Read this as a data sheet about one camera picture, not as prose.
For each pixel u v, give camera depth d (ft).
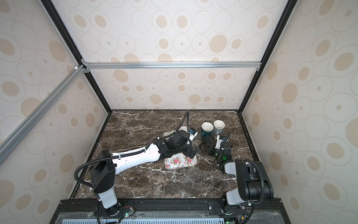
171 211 2.39
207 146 3.00
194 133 2.33
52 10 2.25
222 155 2.37
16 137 1.74
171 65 3.05
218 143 2.75
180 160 3.01
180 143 2.02
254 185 1.44
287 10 2.26
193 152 2.34
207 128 3.27
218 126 3.25
